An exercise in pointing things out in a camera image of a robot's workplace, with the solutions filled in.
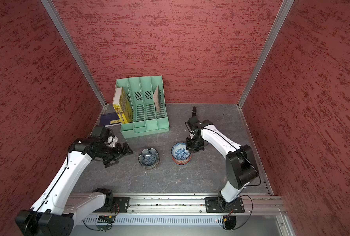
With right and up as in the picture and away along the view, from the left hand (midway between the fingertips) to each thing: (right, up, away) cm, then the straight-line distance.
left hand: (125, 159), depth 74 cm
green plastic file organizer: (+1, +39, +41) cm, 57 cm away
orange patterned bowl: (+30, -5, +12) cm, 33 cm away
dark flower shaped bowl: (+10, -2, +12) cm, 15 cm away
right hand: (+34, +1, +10) cm, 35 cm away
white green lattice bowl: (+11, -6, +6) cm, 14 cm away
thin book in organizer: (+11, +35, +33) cm, 50 cm away
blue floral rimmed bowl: (+28, +1, +14) cm, 31 cm away
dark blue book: (-25, +20, +35) cm, 48 cm away
